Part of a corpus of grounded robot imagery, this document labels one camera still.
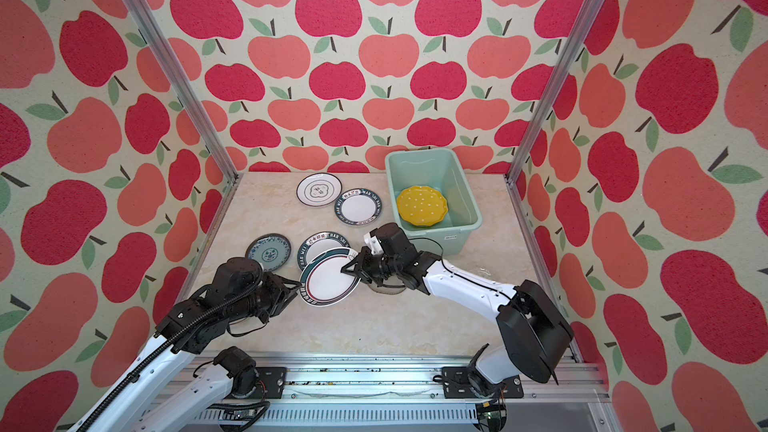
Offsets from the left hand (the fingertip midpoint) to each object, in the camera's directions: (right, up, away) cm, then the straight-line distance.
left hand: (307, 288), depth 71 cm
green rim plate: (-4, +7, +30) cm, 31 cm away
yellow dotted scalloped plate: (+33, +20, +40) cm, 56 cm away
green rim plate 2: (+9, +20, +42) cm, 47 cm away
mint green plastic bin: (+41, +33, +38) cm, 65 cm away
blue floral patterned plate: (-20, +5, +28) cm, 34 cm away
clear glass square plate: (+20, +1, -1) cm, 20 cm away
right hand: (+8, +4, +6) cm, 11 cm away
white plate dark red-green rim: (+3, 0, +4) cm, 5 cm away
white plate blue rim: (-8, +26, +45) cm, 53 cm away
